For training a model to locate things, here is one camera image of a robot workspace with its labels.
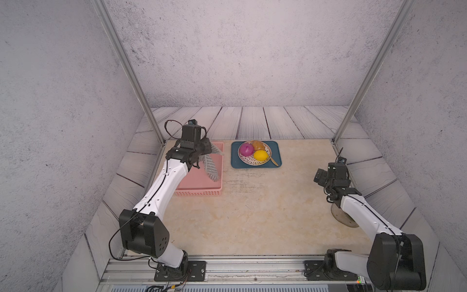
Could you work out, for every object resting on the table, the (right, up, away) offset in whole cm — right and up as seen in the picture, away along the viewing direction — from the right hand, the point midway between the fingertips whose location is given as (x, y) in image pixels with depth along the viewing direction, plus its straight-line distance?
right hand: (331, 174), depth 86 cm
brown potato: (-32, +15, +26) cm, 43 cm away
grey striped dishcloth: (-57, +5, -2) cm, 57 cm away
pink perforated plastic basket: (-66, -6, +13) cm, 68 cm away
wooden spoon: (-23, +5, +24) cm, 33 cm away
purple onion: (-39, +12, +22) cm, 46 cm away
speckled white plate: (-36, +5, +24) cm, 44 cm away
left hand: (-57, +15, -4) cm, 59 cm away
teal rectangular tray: (-21, +8, +25) cm, 34 cm away
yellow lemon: (-31, +9, +21) cm, 38 cm away
